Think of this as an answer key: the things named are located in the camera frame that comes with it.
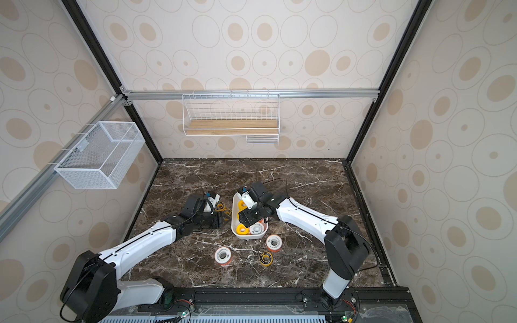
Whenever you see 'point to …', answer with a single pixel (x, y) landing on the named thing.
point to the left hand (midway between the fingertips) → (230, 218)
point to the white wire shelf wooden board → (254, 115)
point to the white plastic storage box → (234, 222)
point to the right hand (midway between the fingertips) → (243, 220)
